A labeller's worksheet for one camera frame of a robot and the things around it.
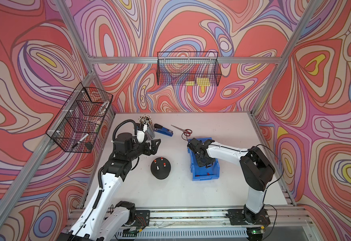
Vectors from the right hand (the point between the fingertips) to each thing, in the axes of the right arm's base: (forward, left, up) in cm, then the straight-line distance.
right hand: (207, 164), depth 91 cm
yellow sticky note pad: (+40, 0, +33) cm, 51 cm away
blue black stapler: (+27, +30, +4) cm, 40 cm away
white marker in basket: (+2, +66, +26) cm, 71 cm away
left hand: (+3, +29, +24) cm, 38 cm away
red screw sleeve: (0, +27, +11) cm, 29 cm away
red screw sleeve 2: (-4, +25, +11) cm, 28 cm away
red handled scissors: (+26, +10, 0) cm, 28 cm away
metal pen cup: (+23, +36, +18) cm, 46 cm away
